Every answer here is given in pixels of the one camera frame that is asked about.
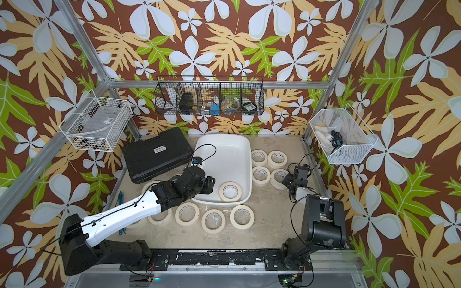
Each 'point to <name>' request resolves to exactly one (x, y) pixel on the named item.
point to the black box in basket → (186, 102)
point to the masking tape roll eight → (259, 158)
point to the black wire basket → (206, 95)
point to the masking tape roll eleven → (230, 192)
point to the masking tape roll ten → (260, 183)
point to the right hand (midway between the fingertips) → (288, 177)
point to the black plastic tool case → (161, 153)
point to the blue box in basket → (215, 110)
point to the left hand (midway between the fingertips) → (213, 178)
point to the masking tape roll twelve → (242, 217)
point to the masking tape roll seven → (184, 223)
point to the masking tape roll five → (277, 159)
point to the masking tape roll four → (161, 219)
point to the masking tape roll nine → (210, 230)
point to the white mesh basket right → (342, 137)
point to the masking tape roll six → (277, 178)
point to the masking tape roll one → (146, 188)
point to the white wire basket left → (96, 122)
